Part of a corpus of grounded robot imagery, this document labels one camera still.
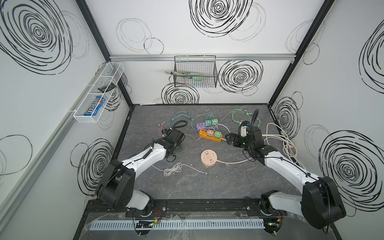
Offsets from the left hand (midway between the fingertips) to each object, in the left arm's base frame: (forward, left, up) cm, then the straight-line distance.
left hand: (175, 147), depth 89 cm
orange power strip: (+13, -17, -3) cm, 22 cm away
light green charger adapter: (+10, -26, 0) cm, 28 cm away
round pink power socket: (-4, -21, -4) cm, 21 cm away
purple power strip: (+20, -16, -4) cm, 26 cm away
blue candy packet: (+5, +36, +29) cm, 47 cm away
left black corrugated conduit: (-2, -1, +22) cm, 22 cm away
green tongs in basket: (+36, -8, +26) cm, 45 cm away
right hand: (+5, -33, +7) cm, 34 cm away
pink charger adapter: (+11, -21, 0) cm, 24 cm away
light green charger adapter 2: (+21, -25, 0) cm, 33 cm away
